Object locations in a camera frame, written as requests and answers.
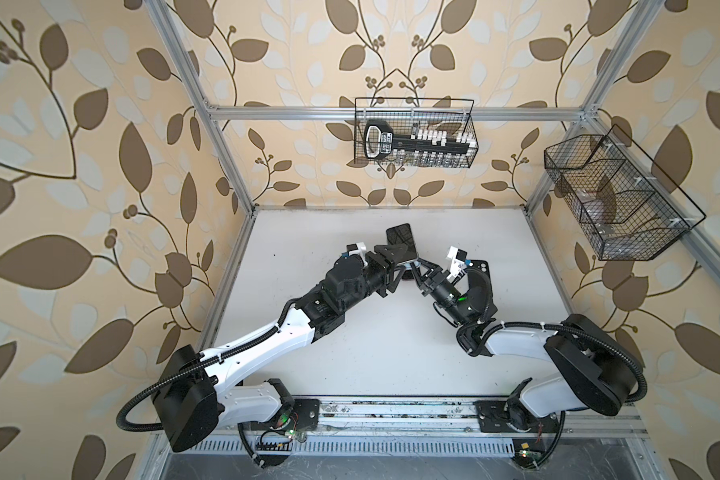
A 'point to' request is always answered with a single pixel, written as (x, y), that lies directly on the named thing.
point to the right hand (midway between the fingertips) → (408, 262)
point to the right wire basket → (626, 206)
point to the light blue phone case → (401, 235)
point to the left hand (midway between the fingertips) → (412, 252)
